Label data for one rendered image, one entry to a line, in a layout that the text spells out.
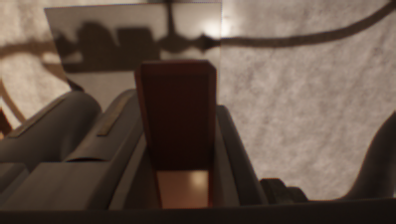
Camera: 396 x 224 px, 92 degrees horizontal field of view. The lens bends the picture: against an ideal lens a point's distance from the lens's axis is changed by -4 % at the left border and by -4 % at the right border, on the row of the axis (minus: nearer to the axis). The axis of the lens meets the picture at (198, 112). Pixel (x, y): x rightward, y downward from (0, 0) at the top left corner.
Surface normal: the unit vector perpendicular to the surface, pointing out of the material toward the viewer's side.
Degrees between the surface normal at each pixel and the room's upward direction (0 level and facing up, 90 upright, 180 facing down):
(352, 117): 0
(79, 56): 0
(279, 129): 0
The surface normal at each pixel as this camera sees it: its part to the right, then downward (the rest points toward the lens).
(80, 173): -0.02, -0.87
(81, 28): 0.03, 0.49
